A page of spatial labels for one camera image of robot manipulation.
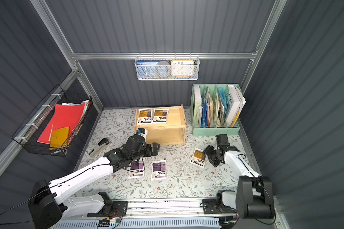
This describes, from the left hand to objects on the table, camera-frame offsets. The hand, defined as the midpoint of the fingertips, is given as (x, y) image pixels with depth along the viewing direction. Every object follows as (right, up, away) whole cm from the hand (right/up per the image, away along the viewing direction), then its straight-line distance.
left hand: (152, 144), depth 78 cm
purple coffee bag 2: (+3, -17, +7) cm, 19 cm away
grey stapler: (-35, -2, +16) cm, 39 cm away
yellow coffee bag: (-5, +16, +6) cm, 18 cm away
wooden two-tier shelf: (+11, +5, +23) cm, 26 cm away
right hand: (+34, -8, +9) cm, 36 cm away
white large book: (+51, +25, +11) cm, 58 cm away
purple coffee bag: (-12, -15, +10) cm, 22 cm away
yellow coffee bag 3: (+28, -11, +13) cm, 32 cm away
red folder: (-45, +16, -5) cm, 48 cm away
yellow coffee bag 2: (+4, +16, +8) cm, 19 cm away
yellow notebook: (-43, +5, -11) cm, 45 cm away
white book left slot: (+26, +22, +11) cm, 36 cm away
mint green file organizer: (+40, +13, +21) cm, 47 cm away
